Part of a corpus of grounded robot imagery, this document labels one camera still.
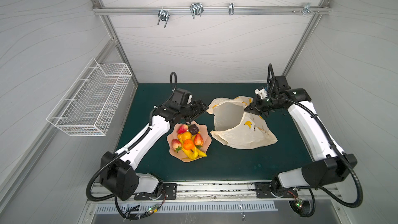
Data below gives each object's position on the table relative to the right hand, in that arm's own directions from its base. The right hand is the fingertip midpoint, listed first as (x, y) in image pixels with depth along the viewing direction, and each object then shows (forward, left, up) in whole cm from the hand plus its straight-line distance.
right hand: (247, 105), depth 74 cm
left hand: (0, +19, -3) cm, 19 cm away
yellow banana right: (-18, +23, -18) cm, 34 cm away
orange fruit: (-13, +29, -19) cm, 37 cm away
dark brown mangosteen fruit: (-4, +27, -20) cm, 34 cm away
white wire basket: (-8, +72, +6) cm, 73 cm away
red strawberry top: (-4, +34, -20) cm, 39 cm away
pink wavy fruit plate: (-17, +33, -24) cm, 44 cm away
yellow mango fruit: (-7, +31, -20) cm, 38 cm away
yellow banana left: (-18, +26, -18) cm, 37 cm away
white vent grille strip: (-42, +46, -26) cm, 67 cm away
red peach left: (-13, +36, -20) cm, 43 cm away
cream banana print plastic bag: (-10, +5, -5) cm, 12 cm away
